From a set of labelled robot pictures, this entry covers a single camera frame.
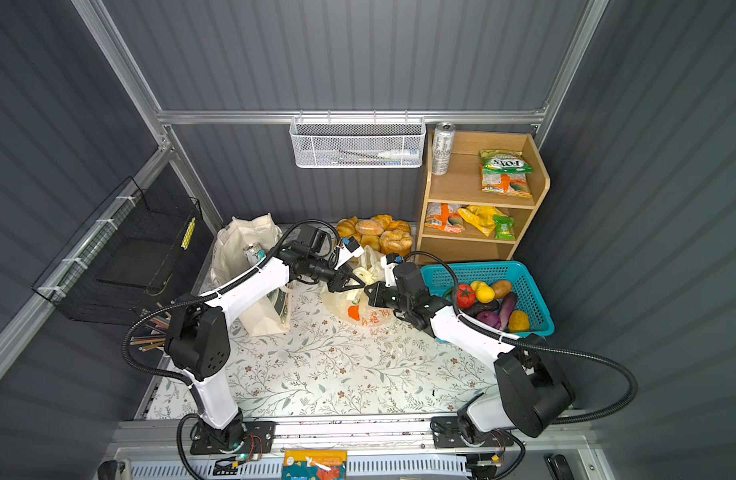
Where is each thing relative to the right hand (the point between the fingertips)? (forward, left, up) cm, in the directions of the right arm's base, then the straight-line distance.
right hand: (367, 291), depth 83 cm
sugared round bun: (+32, 0, -7) cm, 33 cm away
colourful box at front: (-39, +12, -14) cm, 43 cm away
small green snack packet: (+22, -43, +3) cm, 48 cm away
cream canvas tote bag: (+9, +42, +1) cm, 43 cm away
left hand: (+2, +1, +1) cm, 3 cm away
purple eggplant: (+2, -44, -13) cm, 46 cm away
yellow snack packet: (+26, -37, +3) cm, 45 cm away
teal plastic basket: (-1, -20, +7) cm, 21 cm away
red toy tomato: (+4, -30, -9) cm, 32 cm away
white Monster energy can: (+16, +37, -2) cm, 41 cm away
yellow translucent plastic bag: (-3, +4, -3) cm, 5 cm away
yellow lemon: (+4, -36, -8) cm, 37 cm away
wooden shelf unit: (+26, -28, +17) cm, 41 cm away
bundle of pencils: (-11, +58, -4) cm, 60 cm away
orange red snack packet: (+26, -25, +4) cm, 36 cm away
